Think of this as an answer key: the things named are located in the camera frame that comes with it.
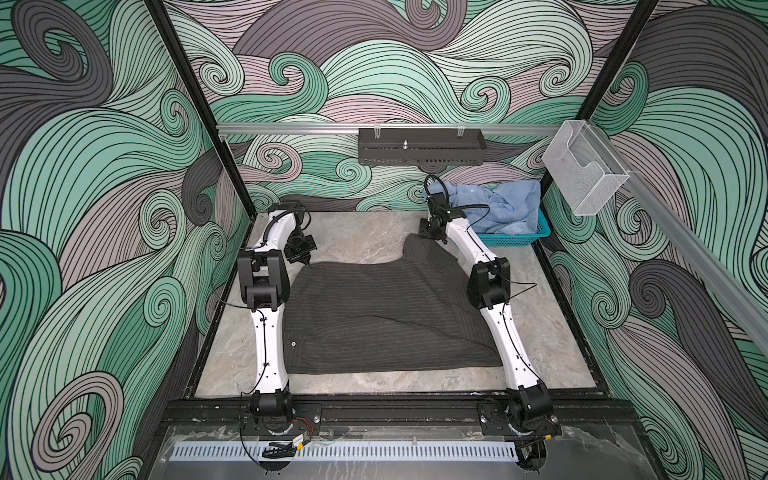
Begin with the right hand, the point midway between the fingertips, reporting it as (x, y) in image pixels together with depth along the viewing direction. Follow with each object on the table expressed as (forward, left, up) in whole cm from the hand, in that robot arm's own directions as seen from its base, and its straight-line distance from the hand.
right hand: (426, 229), depth 113 cm
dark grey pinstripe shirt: (-33, +7, -3) cm, 34 cm away
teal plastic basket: (-7, -32, +2) cm, 33 cm away
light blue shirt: (+8, -28, +5) cm, 29 cm away
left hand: (-16, +42, +3) cm, 45 cm away
